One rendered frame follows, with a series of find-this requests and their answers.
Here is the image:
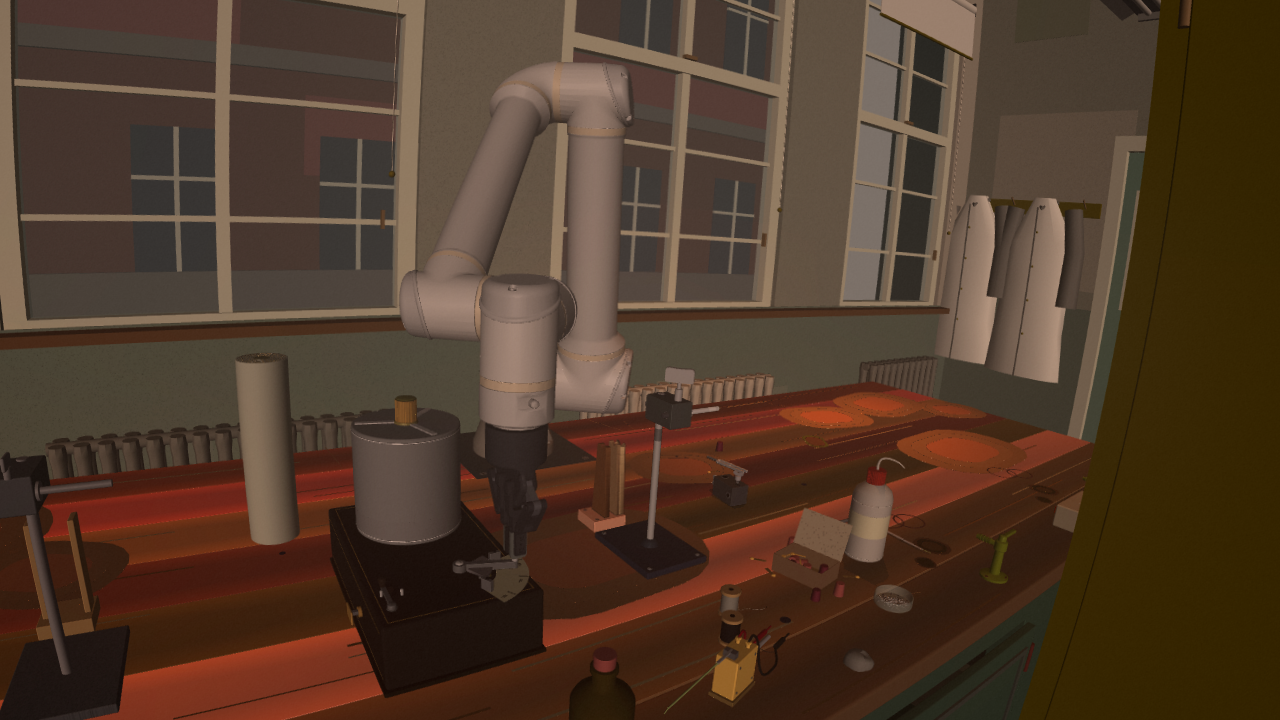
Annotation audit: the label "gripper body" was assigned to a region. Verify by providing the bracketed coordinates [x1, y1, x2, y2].
[486, 426, 552, 483]

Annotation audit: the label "white wash bottle red cap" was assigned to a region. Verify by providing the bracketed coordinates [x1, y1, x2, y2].
[847, 457, 907, 565]

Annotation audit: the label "green bench cabinet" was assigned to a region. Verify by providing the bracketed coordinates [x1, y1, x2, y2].
[865, 578, 1063, 720]

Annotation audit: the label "cream roller blind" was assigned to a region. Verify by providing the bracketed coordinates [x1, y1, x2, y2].
[879, 0, 978, 60]

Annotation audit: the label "black drum base box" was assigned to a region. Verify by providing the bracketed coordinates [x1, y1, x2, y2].
[328, 502, 547, 697]

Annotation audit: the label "open cardboard box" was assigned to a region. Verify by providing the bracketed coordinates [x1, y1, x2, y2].
[769, 507, 855, 590]

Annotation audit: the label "pale dial plate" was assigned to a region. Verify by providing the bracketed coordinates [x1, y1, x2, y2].
[480, 553, 532, 603]

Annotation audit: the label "pale grey radiator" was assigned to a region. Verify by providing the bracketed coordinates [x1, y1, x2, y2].
[579, 372, 777, 420]

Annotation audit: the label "light wooden rack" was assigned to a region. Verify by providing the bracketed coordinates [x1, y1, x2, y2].
[24, 511, 100, 642]

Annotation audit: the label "pale frame door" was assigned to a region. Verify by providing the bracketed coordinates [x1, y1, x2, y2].
[1066, 134, 1148, 442]

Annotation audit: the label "yellow brass device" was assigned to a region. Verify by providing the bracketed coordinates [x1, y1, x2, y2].
[709, 637, 762, 703]

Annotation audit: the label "dark brown cupboard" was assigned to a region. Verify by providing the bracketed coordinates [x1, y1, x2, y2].
[1018, 0, 1280, 720]

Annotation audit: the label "grey hanging coat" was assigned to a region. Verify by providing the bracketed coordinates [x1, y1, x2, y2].
[1054, 206, 1087, 310]
[987, 203, 1027, 300]

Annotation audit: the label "dark bottle red stopper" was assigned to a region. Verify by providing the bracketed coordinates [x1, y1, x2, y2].
[569, 646, 637, 720]

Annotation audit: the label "black boss head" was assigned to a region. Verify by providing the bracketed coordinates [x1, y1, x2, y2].
[645, 392, 694, 431]

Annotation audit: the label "beige paper roll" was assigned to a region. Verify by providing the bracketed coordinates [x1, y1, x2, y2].
[234, 351, 301, 547]

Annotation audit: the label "large round cork mat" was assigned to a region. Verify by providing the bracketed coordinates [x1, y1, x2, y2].
[896, 429, 1027, 472]

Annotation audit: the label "black base rod stand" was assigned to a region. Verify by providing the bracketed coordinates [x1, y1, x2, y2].
[595, 427, 710, 580]

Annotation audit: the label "small wooden rack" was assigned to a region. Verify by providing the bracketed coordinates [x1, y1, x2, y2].
[577, 440, 629, 533]

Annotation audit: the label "small green stand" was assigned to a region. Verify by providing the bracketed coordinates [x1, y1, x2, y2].
[977, 529, 1019, 586]

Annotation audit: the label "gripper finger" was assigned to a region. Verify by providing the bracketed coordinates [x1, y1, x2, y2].
[489, 470, 522, 557]
[518, 488, 548, 553]

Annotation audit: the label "small grey radiator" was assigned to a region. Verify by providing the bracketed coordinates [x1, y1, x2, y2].
[859, 356, 942, 400]

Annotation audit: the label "tall cream frame window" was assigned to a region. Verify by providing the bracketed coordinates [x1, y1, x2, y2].
[839, 0, 983, 307]

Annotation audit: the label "wide cream frame window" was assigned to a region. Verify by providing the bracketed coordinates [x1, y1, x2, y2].
[0, 0, 427, 332]

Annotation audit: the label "red and black wires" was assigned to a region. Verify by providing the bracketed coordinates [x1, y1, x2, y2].
[752, 624, 792, 678]

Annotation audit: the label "long grey radiator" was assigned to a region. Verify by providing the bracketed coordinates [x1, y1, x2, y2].
[44, 409, 363, 480]

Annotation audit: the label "black stand with boss head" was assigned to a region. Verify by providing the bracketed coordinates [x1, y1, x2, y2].
[0, 452, 132, 720]

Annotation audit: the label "black flat sheet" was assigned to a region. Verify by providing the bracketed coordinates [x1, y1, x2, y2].
[458, 430, 595, 480]

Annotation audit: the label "grey recording drum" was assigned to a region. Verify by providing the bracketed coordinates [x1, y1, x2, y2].
[351, 407, 464, 547]

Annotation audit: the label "white lab coat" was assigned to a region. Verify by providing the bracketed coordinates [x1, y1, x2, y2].
[984, 197, 1067, 385]
[934, 194, 999, 367]

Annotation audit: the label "small black clamp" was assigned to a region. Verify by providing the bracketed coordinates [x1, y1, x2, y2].
[708, 459, 752, 509]

